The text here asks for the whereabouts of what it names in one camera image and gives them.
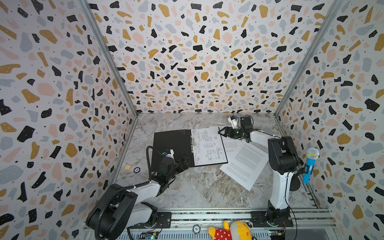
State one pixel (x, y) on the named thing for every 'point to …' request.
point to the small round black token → (136, 170)
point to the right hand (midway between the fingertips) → (220, 130)
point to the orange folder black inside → (179, 142)
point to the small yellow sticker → (127, 167)
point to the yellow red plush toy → (238, 230)
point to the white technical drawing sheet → (208, 146)
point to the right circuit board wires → (279, 234)
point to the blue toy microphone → (312, 154)
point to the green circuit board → (148, 235)
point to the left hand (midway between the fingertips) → (185, 159)
